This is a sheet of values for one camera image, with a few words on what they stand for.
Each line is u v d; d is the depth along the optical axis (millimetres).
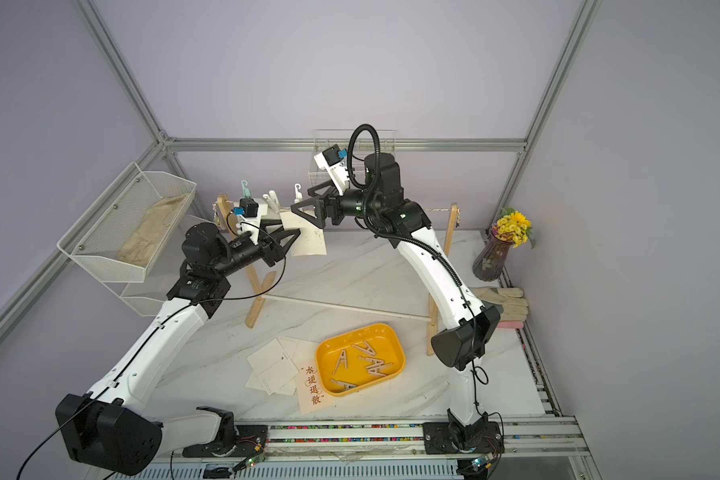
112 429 377
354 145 530
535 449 734
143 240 776
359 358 867
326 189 650
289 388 820
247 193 649
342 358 859
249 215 572
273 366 859
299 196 650
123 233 780
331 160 554
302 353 882
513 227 882
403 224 518
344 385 819
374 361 860
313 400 800
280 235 627
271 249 610
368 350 879
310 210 568
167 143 920
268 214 596
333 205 566
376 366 853
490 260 983
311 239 729
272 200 659
